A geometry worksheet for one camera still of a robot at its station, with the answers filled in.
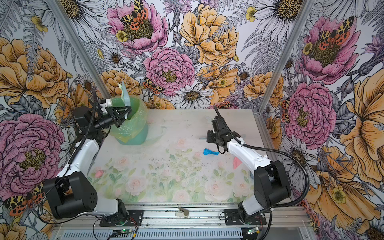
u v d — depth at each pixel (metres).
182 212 0.75
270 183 0.44
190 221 0.75
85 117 0.59
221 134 0.67
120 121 0.71
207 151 0.98
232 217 0.74
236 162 0.94
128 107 0.73
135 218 0.74
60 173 0.45
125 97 0.72
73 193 0.43
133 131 0.81
